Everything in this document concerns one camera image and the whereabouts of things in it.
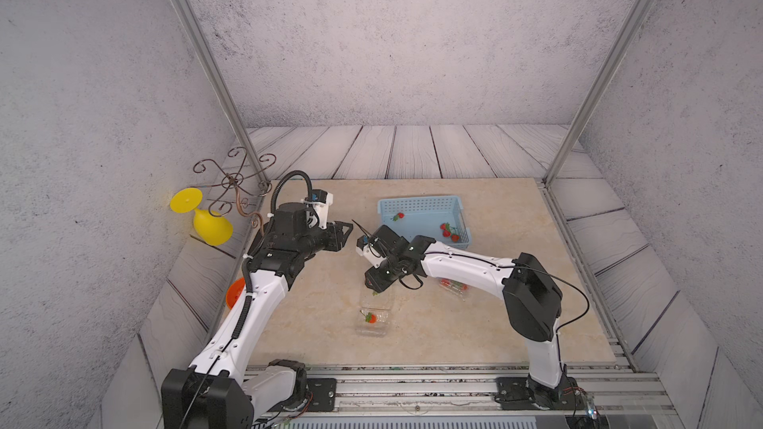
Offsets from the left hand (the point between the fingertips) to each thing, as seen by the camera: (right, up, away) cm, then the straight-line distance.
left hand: (351, 225), depth 78 cm
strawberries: (+4, -26, +6) cm, 28 cm away
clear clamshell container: (+7, -31, +8) cm, 32 cm away
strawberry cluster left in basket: (+13, +1, +30) cm, 33 cm away
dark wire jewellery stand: (-31, +11, +1) cm, 33 cm away
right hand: (+5, -16, +6) cm, 18 cm away
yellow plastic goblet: (-37, 0, 0) cm, 37 cm away
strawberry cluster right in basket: (+31, -4, +27) cm, 41 cm away
